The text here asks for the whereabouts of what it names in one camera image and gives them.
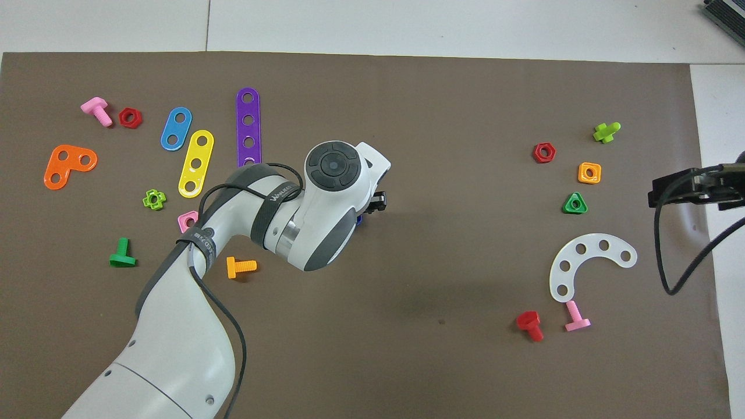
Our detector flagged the orange angled three-hole plate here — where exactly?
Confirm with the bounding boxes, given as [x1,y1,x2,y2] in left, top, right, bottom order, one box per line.
[44,144,98,190]

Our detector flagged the purple four-hole plate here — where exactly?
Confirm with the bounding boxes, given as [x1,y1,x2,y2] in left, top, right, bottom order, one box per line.
[236,87,262,168]

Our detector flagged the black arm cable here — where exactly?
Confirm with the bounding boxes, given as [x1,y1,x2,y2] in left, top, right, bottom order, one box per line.
[186,163,303,419]
[654,169,745,296]

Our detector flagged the orange square-head screw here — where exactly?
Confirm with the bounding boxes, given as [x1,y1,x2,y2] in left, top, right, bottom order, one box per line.
[226,257,257,279]

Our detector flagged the yellow three-hole plate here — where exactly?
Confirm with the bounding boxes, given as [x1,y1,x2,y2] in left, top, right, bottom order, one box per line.
[178,129,215,199]

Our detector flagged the grey ribbed device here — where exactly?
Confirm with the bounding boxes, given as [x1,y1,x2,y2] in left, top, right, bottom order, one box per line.
[700,0,745,33]

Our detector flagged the blue two-hole plate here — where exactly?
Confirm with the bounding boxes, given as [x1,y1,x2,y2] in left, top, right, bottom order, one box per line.
[160,106,193,152]

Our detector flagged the light green cross-head screw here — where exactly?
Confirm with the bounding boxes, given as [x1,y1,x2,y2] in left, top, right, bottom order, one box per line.
[593,122,622,144]

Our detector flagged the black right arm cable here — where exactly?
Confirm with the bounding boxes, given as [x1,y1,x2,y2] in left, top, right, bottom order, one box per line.
[654,169,745,296]

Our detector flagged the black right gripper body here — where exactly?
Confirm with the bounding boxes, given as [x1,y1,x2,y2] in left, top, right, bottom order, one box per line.
[696,150,745,203]

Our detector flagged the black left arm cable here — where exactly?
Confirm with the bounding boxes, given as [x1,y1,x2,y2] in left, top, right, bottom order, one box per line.
[186,163,303,419]

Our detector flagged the white curved five-hole plate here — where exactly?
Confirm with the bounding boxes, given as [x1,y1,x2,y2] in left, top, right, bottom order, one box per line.
[549,233,638,303]

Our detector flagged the green square-head screw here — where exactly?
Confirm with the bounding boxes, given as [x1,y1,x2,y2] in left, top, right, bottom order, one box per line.
[109,237,137,268]

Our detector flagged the pink square-head screw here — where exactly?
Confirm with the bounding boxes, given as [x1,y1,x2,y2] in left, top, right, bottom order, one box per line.
[80,97,113,127]
[565,300,592,333]

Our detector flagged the red hexagon-head screw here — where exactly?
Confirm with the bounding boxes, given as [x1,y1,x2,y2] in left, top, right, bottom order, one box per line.
[516,311,545,343]

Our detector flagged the brown table mat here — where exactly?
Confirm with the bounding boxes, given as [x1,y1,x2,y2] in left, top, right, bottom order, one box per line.
[0,51,731,419]

